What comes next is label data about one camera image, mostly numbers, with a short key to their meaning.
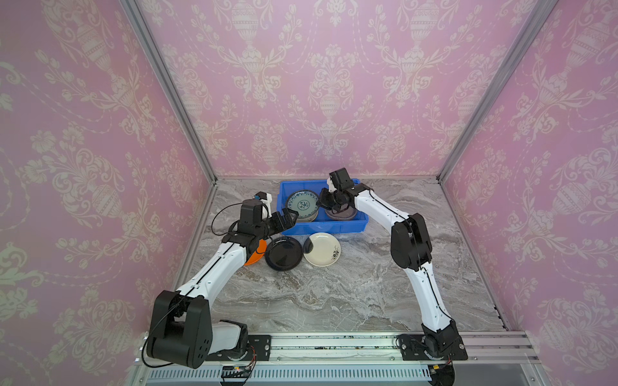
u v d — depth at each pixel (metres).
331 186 0.90
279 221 0.74
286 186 1.07
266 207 0.69
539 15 0.70
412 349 0.73
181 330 0.41
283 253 0.96
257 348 0.75
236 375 0.73
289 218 0.76
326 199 0.90
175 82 0.87
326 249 0.95
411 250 0.62
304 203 1.02
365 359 0.73
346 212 0.85
